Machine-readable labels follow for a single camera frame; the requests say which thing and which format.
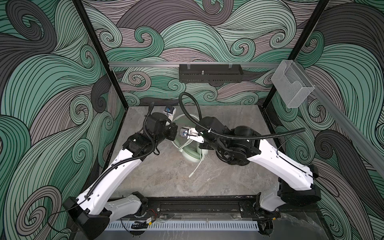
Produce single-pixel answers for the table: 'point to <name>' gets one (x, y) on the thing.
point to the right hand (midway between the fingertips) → (202, 127)
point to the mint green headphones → (187, 142)
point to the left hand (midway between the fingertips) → (174, 122)
